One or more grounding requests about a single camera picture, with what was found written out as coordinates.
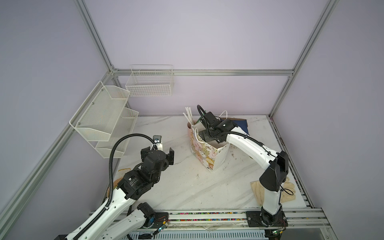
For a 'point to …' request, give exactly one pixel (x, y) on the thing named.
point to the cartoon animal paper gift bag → (212, 155)
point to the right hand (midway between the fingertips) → (208, 134)
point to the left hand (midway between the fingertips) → (159, 149)
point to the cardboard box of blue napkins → (241, 122)
